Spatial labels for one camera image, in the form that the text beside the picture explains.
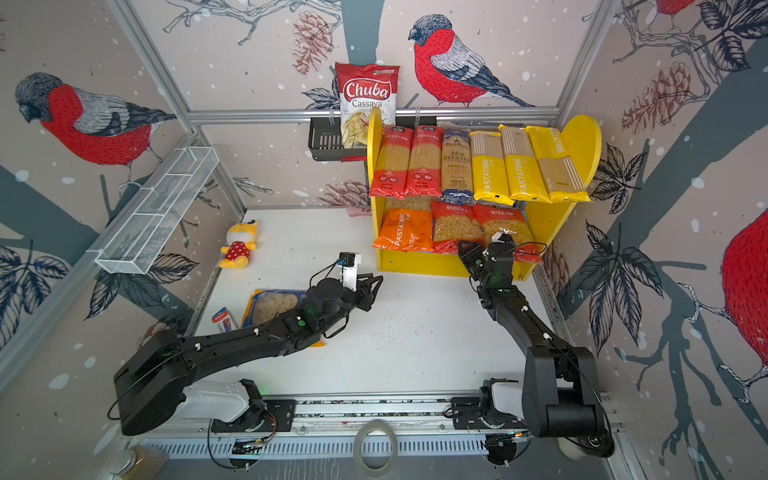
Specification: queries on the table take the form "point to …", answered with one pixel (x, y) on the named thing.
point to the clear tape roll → (357, 454)
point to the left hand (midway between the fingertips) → (378, 278)
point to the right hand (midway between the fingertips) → (455, 246)
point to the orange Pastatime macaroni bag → (406, 230)
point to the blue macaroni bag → (266, 303)
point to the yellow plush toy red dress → (240, 239)
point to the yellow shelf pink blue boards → (401, 261)
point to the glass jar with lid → (143, 462)
